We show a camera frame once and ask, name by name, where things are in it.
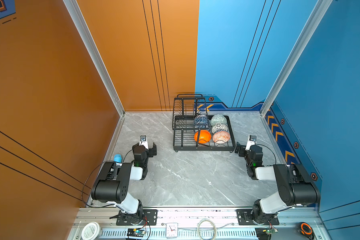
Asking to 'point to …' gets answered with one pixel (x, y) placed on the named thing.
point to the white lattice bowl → (218, 126)
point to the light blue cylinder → (117, 158)
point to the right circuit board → (270, 231)
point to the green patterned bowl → (218, 118)
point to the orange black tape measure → (305, 229)
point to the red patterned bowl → (221, 137)
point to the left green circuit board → (135, 232)
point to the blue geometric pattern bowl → (200, 121)
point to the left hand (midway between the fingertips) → (146, 142)
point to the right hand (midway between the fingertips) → (244, 143)
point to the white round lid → (90, 231)
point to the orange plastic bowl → (204, 136)
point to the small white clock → (171, 230)
